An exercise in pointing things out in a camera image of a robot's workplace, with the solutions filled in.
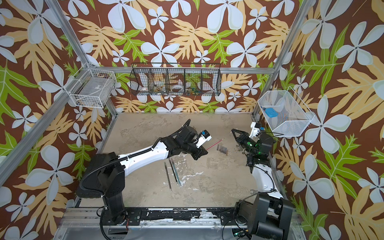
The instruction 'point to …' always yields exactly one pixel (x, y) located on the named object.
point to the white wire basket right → (286, 115)
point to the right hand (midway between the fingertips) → (231, 130)
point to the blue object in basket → (271, 112)
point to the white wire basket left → (92, 88)
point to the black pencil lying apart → (168, 176)
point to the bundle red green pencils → (176, 175)
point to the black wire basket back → (178, 79)
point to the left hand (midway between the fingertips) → (208, 150)
